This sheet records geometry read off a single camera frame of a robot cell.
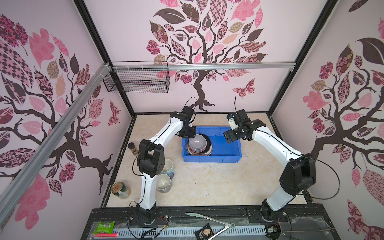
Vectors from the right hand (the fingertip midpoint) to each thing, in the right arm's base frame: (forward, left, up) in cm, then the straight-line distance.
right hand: (233, 131), depth 88 cm
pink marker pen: (-49, +66, -14) cm, 83 cm away
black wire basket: (+32, +60, +18) cm, 71 cm away
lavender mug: (-24, +42, -14) cm, 51 cm away
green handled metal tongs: (-46, +9, -14) cm, 49 cm away
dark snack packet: (-48, +19, -15) cm, 54 cm away
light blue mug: (-18, +39, -10) cm, 44 cm away
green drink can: (-31, +61, -5) cm, 69 cm away
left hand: (0, +26, -5) cm, 26 cm away
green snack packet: (-46, +67, -14) cm, 83 cm away
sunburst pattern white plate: (-8, +23, -12) cm, 27 cm away
